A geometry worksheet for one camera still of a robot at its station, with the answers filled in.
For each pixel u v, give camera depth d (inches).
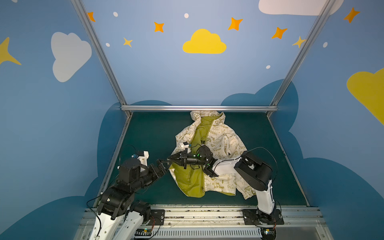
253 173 20.0
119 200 17.2
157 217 28.9
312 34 30.8
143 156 24.6
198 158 28.7
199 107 48.2
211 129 43.7
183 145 32.2
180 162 28.9
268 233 28.9
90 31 29.8
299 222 52.2
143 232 28.6
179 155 29.9
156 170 22.6
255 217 29.2
